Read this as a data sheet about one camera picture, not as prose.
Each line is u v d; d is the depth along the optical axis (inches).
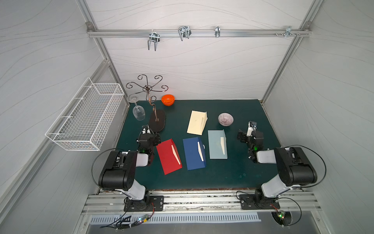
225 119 42.4
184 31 30.2
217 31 30.8
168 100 46.8
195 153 35.9
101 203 29.5
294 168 18.5
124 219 28.2
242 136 33.9
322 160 17.8
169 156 35.7
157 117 41.4
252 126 32.3
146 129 31.7
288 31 30.1
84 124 27.1
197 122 42.4
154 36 30.8
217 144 37.7
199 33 31.2
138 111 33.8
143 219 27.0
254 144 28.9
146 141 28.2
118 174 17.4
